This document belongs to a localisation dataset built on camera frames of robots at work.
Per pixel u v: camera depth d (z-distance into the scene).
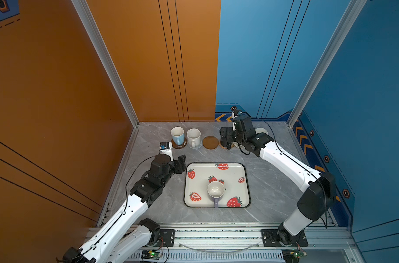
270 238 0.73
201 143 1.07
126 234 0.46
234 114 0.72
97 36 0.77
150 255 0.71
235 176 0.93
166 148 0.64
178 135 1.00
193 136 1.05
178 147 1.05
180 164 0.66
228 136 0.73
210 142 1.09
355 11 0.70
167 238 0.74
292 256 0.71
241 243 0.72
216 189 0.87
